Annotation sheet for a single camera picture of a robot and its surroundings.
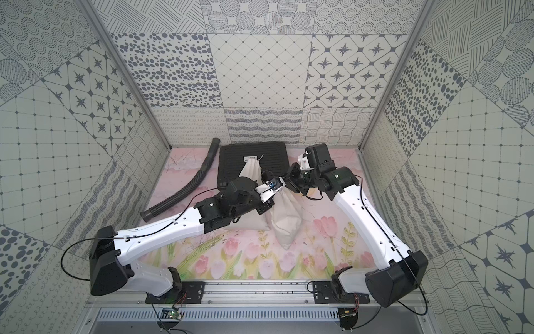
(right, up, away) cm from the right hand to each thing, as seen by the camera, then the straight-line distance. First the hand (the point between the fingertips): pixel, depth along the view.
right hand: (279, 181), depth 72 cm
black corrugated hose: (-43, -6, +29) cm, 53 cm away
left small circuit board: (-37, -45, -1) cm, 59 cm away
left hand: (-2, 0, 0) cm, 2 cm away
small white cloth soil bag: (+3, -14, +7) cm, 16 cm away
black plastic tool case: (-3, +10, +39) cm, 41 cm away
